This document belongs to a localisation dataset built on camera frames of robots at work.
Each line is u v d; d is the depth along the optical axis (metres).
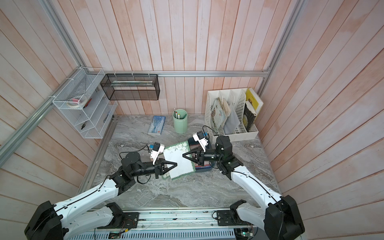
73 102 0.74
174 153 0.66
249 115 0.96
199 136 0.64
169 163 0.66
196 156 0.65
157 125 1.14
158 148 0.62
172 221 0.75
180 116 1.07
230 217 0.73
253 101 0.96
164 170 0.65
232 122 0.98
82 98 0.78
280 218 0.40
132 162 0.56
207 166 0.92
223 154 0.59
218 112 0.98
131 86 1.05
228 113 0.97
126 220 0.72
